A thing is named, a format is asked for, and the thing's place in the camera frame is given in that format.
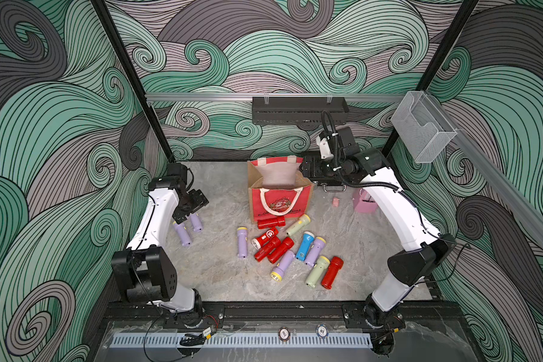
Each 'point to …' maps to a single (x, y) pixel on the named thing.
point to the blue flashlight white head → (305, 246)
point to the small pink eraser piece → (335, 202)
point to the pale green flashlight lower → (318, 271)
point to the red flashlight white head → (262, 240)
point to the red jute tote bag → (277, 188)
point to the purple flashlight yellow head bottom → (277, 272)
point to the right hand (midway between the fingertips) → (309, 168)
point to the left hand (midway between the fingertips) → (197, 206)
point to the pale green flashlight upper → (303, 221)
